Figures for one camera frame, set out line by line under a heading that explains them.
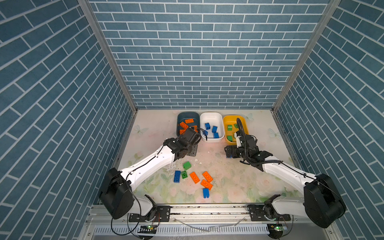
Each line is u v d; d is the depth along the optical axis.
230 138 0.95
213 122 1.12
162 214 0.73
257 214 0.73
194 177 0.86
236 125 1.08
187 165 0.90
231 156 0.79
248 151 0.66
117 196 0.40
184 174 0.86
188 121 1.12
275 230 0.72
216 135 1.02
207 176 0.87
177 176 0.85
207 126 1.08
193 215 0.74
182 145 0.58
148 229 0.72
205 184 0.84
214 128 1.05
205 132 1.04
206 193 0.79
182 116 1.10
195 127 1.08
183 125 1.09
